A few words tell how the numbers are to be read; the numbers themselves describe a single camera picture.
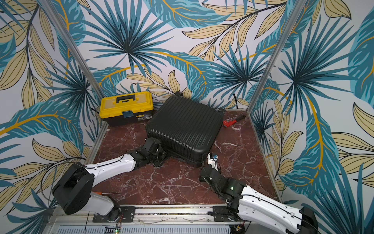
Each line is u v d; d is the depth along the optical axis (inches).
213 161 26.3
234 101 46.3
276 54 33.7
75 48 32.8
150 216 29.3
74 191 16.6
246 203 19.7
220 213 28.8
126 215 28.7
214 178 21.9
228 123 43.4
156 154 28.8
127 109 38.5
